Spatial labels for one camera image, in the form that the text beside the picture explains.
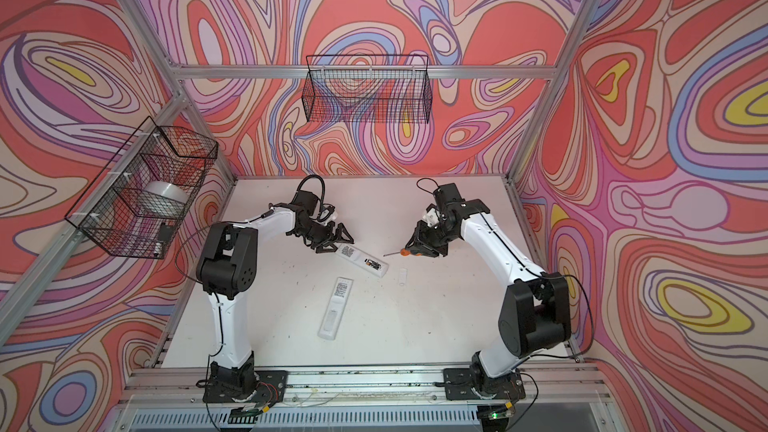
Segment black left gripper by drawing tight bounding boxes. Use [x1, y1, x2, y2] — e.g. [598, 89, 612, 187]
[295, 221, 354, 253]

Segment orange handled screwdriver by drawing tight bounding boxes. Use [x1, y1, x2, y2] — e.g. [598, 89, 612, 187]
[384, 248, 421, 257]

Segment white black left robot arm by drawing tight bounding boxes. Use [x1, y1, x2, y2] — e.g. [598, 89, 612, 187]
[195, 190, 354, 369]

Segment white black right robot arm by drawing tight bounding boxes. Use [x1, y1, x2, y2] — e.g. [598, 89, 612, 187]
[401, 183, 572, 380]

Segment white battery cover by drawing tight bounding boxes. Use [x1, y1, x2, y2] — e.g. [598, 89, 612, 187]
[398, 268, 408, 286]

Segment silver tape roll in basket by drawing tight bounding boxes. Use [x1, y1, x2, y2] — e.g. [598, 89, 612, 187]
[138, 181, 188, 218]

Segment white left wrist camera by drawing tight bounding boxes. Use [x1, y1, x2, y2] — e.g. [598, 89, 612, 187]
[316, 203, 336, 223]

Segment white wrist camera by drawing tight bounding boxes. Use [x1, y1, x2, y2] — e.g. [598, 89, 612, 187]
[422, 205, 441, 227]
[316, 203, 336, 223]

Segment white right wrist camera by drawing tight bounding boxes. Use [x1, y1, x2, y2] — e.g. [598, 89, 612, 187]
[422, 205, 441, 227]

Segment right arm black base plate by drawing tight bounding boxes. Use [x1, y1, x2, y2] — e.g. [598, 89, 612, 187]
[435, 367, 526, 403]

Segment black wire basket back wall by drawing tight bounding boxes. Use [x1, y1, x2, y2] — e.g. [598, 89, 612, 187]
[301, 52, 433, 124]

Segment black wire basket wall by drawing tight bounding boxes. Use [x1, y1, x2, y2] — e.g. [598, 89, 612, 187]
[301, 52, 433, 124]
[65, 117, 218, 259]

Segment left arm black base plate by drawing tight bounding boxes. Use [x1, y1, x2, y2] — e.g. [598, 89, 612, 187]
[203, 368, 288, 405]

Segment black wire basket left wall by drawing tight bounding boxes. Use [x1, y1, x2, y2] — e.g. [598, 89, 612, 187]
[65, 117, 218, 259]

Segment aluminium frame rails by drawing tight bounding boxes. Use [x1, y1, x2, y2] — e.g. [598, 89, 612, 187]
[0, 0, 625, 367]

